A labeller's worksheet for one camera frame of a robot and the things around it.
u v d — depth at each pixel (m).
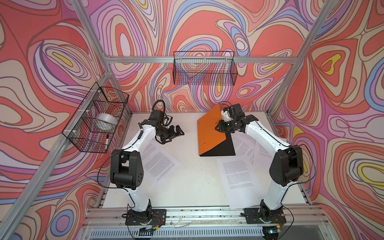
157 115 0.73
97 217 0.75
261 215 0.67
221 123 0.79
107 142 0.71
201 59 0.88
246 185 0.84
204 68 0.96
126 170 0.48
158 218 0.72
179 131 0.82
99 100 0.81
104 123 0.70
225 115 0.82
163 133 0.76
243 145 1.01
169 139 0.90
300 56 0.87
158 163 0.93
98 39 0.81
